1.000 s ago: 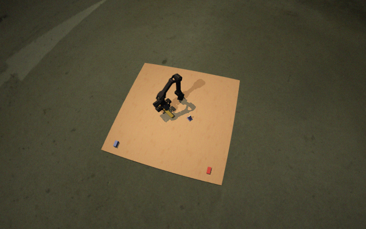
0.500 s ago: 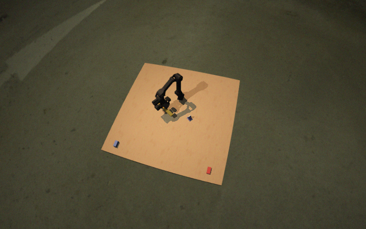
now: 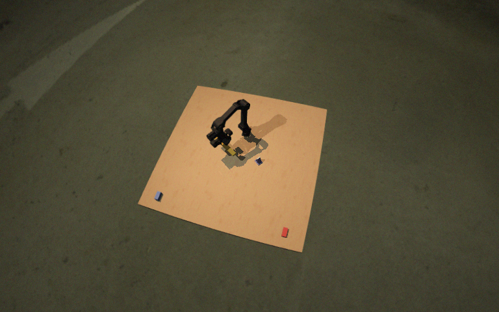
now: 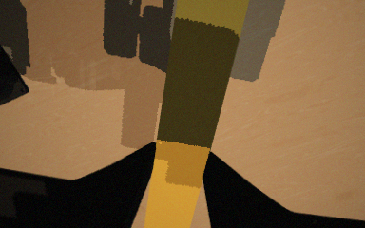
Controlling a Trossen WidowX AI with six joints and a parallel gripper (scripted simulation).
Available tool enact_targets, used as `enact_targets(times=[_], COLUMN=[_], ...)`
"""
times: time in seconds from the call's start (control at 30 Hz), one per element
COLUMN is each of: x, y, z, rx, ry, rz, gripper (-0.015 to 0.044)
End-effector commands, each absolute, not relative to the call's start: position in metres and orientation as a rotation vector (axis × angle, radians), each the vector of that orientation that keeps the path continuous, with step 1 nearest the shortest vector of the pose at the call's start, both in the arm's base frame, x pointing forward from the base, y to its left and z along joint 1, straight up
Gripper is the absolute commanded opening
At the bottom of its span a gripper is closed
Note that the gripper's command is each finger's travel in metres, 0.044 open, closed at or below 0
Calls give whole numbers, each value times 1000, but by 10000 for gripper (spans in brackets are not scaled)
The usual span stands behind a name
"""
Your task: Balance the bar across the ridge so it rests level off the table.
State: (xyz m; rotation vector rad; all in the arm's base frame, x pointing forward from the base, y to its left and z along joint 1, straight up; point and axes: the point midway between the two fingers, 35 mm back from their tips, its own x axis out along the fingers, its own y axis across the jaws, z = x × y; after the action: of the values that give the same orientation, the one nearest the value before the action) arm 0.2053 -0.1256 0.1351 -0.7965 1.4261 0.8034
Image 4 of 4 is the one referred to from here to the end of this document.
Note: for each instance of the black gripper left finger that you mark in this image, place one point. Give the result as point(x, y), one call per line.
point(107, 198)

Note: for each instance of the yellow bar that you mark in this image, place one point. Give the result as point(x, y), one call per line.
point(204, 44)

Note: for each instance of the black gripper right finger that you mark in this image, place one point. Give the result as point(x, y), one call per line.
point(234, 202)

